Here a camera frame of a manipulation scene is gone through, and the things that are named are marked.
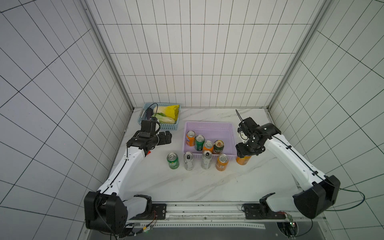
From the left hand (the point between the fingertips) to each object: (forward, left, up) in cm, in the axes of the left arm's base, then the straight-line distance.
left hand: (161, 139), depth 83 cm
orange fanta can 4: (-12, -44, -2) cm, 46 cm away
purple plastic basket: (+16, -31, -15) cm, 38 cm away
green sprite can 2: (+2, -22, -5) cm, 22 cm away
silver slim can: (-10, -25, -3) cm, 27 cm away
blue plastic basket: (+28, +20, -12) cm, 37 cm away
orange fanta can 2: (-1, -27, -5) cm, 27 cm away
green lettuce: (+21, +4, -8) cm, 23 cm away
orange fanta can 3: (-11, -34, -6) cm, 36 cm away
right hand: (-8, -42, 0) cm, 43 cm away
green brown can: (-1, -33, -5) cm, 33 cm away
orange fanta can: (+6, -16, -5) cm, 18 cm away
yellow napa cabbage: (+29, -1, -7) cm, 30 cm away
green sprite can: (-9, -7, -6) cm, 13 cm away
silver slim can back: (-11, -16, -3) cm, 20 cm away
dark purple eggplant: (+32, +17, -13) cm, 38 cm away
